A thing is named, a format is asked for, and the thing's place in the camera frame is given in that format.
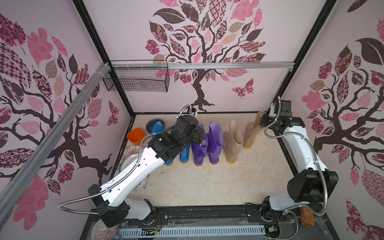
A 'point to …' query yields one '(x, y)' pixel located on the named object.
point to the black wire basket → (138, 75)
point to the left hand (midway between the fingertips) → (194, 131)
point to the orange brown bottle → (307, 217)
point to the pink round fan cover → (101, 231)
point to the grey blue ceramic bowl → (151, 123)
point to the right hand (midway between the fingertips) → (265, 118)
